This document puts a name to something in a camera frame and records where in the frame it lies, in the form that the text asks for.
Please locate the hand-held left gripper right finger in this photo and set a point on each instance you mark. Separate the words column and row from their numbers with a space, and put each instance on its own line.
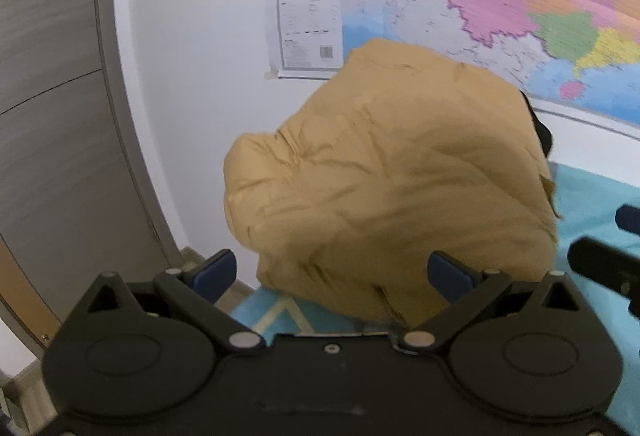
column 450, row 277

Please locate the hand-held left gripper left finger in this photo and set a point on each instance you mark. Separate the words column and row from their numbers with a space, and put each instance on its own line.
column 214, row 275

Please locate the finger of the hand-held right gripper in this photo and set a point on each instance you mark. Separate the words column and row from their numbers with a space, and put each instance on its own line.
column 630, row 218
column 600, row 263

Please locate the tan down jacket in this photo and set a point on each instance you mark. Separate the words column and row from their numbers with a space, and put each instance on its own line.
column 375, row 166

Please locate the teal grey patterned bed sheet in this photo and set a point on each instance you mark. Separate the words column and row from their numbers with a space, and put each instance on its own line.
column 590, row 196

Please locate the grey wooden door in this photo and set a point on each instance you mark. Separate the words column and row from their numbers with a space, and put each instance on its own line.
column 55, row 91

